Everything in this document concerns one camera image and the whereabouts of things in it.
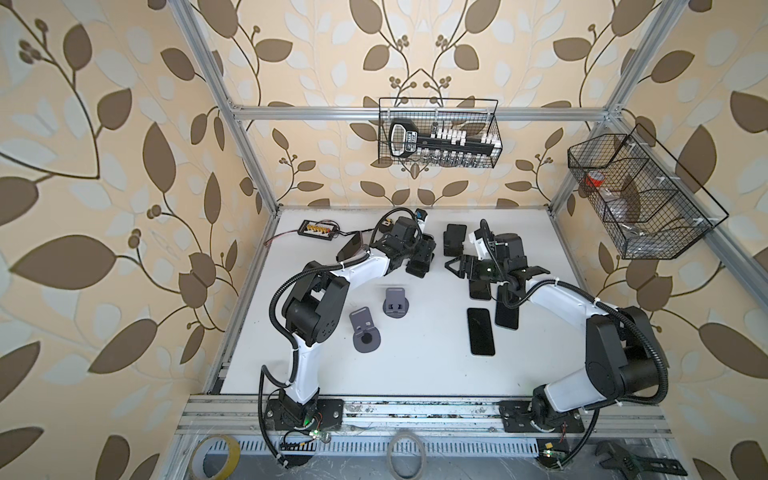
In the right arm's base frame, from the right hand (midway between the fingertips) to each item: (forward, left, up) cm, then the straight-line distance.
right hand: (455, 268), depth 88 cm
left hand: (+11, +7, +2) cm, 13 cm away
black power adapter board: (+26, +44, -11) cm, 52 cm away
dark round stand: (-15, +27, -13) cm, 33 cm away
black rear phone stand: (+16, -3, -6) cm, 17 cm away
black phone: (-17, -7, -12) cm, 22 cm away
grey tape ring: (-43, +12, -13) cm, 47 cm away
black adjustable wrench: (-47, -33, -12) cm, 59 cm away
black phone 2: (-2, -9, -10) cm, 14 cm away
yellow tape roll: (-43, +64, -9) cm, 77 cm away
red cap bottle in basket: (+19, -42, +18) cm, 49 cm away
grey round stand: (-8, +18, -8) cm, 21 cm away
